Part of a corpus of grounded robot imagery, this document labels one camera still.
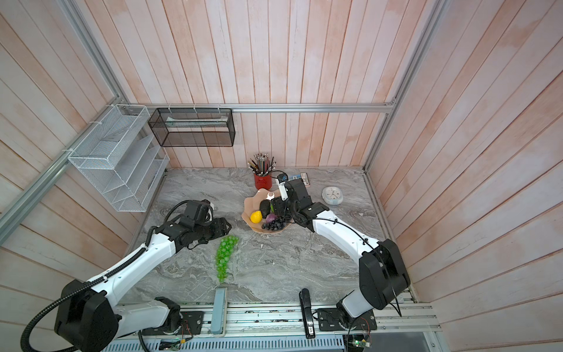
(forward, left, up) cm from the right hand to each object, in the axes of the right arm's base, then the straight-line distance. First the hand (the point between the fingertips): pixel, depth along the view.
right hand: (279, 197), depth 86 cm
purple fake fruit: (-2, +4, -12) cm, 13 cm away
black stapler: (-36, -10, -13) cm, 39 cm away
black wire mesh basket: (+37, +43, +8) cm, 57 cm away
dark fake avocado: (+4, +7, -12) cm, 15 cm away
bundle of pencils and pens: (+22, +9, -3) cm, 24 cm away
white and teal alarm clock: (+13, -26, -15) cm, 33 cm away
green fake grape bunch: (-16, +21, -12) cm, 29 cm away
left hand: (-14, +21, -5) cm, 25 cm away
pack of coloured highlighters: (+27, -12, -16) cm, 34 cm away
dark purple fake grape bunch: (-6, +1, -11) cm, 13 cm away
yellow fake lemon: (-2, +10, -12) cm, 16 cm away
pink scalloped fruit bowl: (+6, +13, -13) cm, 20 cm away
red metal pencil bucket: (+17, +8, -11) cm, 22 cm away
